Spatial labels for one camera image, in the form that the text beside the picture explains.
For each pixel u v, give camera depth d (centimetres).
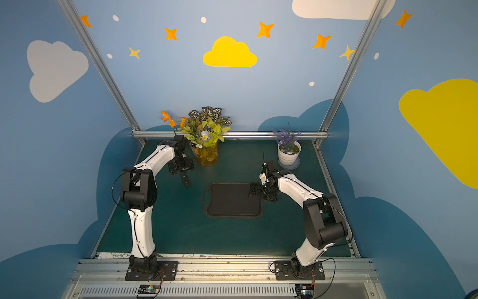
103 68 86
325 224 46
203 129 94
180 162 88
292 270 74
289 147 105
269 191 78
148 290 72
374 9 71
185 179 104
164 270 74
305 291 72
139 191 57
